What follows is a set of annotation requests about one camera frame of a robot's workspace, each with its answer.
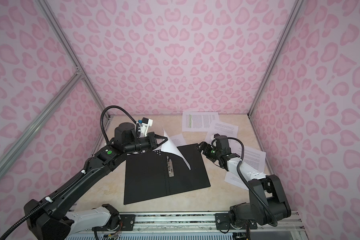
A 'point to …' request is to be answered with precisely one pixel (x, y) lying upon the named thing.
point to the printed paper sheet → (167, 145)
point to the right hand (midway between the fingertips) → (200, 148)
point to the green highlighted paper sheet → (198, 121)
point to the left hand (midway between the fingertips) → (168, 137)
